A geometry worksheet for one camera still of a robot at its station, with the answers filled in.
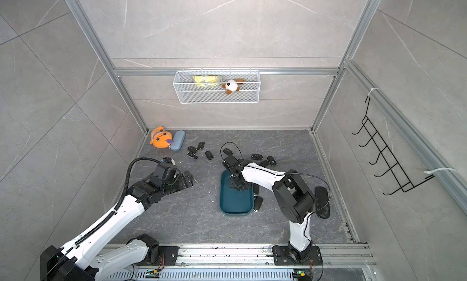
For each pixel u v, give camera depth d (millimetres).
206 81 836
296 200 484
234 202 859
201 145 1107
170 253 733
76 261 388
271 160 1024
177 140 1111
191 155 1066
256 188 923
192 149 1083
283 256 725
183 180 707
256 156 1040
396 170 617
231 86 856
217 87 880
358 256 747
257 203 879
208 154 1070
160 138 1044
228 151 1072
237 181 672
